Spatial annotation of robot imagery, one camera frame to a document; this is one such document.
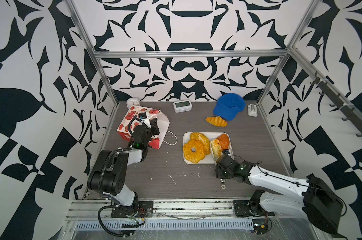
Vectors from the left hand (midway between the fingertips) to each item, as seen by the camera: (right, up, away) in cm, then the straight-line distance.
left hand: (156, 115), depth 88 cm
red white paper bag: (+2, -6, +15) cm, 16 cm away
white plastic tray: (+31, -26, +2) cm, 40 cm away
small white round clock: (-22, +10, +22) cm, 33 cm away
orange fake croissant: (+41, -15, +6) cm, 44 cm away
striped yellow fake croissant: (+39, -4, +16) cm, 43 cm away
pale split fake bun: (+35, -19, +1) cm, 40 cm away
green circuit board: (+52, -53, -17) cm, 76 cm away
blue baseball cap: (+50, +8, +28) cm, 58 cm away
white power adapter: (+68, +4, +26) cm, 73 cm away
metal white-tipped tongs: (+37, -38, -7) cm, 53 cm away
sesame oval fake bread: (+29, -16, +3) cm, 33 cm away
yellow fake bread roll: (+22, -24, -1) cm, 32 cm away
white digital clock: (+14, +7, +23) cm, 28 cm away
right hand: (+36, -31, -3) cm, 47 cm away
